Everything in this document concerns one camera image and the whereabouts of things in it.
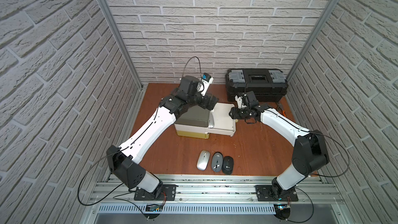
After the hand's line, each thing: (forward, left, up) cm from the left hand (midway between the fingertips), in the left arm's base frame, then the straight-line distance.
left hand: (214, 93), depth 73 cm
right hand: (+2, -14, -20) cm, 24 cm away
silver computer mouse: (0, 0, -24) cm, 24 cm away
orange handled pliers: (+14, -50, -30) cm, 60 cm away
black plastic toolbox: (+20, -38, -14) cm, 45 cm away
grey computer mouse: (-23, -3, -30) cm, 38 cm away
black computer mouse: (-24, -9, -32) cm, 41 cm away
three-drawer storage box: (-6, +10, -18) cm, 22 cm away
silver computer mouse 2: (-21, +5, -32) cm, 39 cm away
